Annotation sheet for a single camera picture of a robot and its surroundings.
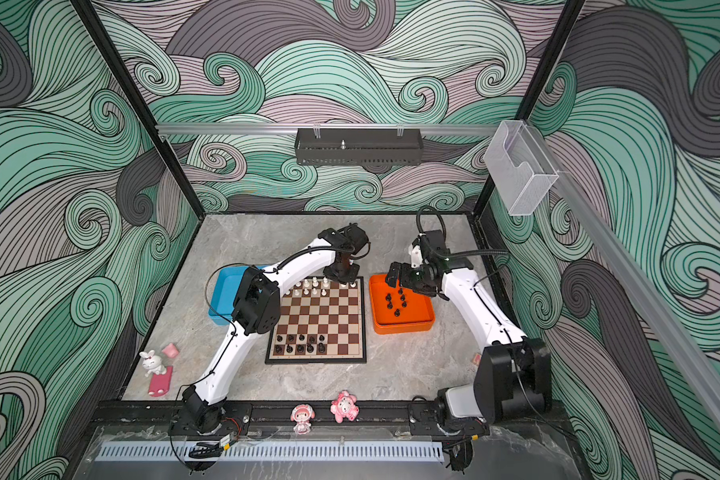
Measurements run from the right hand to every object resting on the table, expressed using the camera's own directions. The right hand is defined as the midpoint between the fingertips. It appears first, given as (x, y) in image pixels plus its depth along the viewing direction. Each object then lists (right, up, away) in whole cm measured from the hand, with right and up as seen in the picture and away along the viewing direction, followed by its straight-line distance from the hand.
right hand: (401, 281), depth 84 cm
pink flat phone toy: (-66, -27, -6) cm, 72 cm away
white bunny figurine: (-66, -20, -8) cm, 70 cm away
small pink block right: (+21, -22, -2) cm, 30 cm away
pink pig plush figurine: (-16, -29, -12) cm, 35 cm away
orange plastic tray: (0, -10, +8) cm, 13 cm away
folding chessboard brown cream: (-24, -13, +5) cm, 28 cm away
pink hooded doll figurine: (-26, -31, -13) cm, 43 cm away
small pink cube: (-66, -20, -1) cm, 69 cm away
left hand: (-16, -1, +12) cm, 20 cm away
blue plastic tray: (-57, -5, +13) cm, 59 cm away
